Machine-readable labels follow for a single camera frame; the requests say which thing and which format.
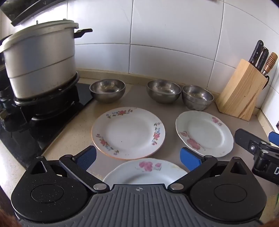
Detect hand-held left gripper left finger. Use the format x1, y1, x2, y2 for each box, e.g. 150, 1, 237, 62
30, 145, 110, 194

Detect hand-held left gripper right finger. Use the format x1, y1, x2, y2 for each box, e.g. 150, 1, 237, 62
168, 147, 249, 194

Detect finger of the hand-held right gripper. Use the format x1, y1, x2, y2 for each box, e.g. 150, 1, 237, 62
269, 131, 279, 147
234, 128, 279, 157

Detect white plate two pink flowers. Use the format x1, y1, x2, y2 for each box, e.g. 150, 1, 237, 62
175, 110, 234, 158

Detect large plate with orange rim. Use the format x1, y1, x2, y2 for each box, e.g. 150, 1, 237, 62
91, 107, 166, 160

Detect white scalloped plate pink flower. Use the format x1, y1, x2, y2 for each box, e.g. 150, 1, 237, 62
102, 158, 188, 185

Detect wooden knife block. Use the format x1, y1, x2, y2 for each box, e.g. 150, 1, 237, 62
216, 59, 268, 121

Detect small stainless steel bowl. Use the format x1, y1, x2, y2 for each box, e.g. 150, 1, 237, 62
182, 85, 214, 111

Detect black burner pot support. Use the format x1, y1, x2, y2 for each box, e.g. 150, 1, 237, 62
13, 72, 80, 123

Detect black gas stove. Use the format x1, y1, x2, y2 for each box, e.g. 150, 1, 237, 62
0, 35, 94, 169

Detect wide stainless steel bowl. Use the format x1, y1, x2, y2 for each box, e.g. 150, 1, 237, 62
89, 79, 126, 104

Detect deep stainless steel bowl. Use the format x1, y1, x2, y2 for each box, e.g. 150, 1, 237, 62
146, 79, 182, 104

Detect large aluminium steamer pot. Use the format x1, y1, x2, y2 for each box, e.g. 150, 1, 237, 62
3, 28, 93, 100

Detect cream pot lid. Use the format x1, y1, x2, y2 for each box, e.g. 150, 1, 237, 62
0, 19, 79, 53

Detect black range hood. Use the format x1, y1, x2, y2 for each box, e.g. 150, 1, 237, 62
0, 0, 68, 27

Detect ribbed wooden handle knife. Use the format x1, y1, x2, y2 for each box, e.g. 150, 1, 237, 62
262, 52, 278, 76

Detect dark slim handle knife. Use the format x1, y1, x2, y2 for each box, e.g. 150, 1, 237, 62
256, 47, 270, 72

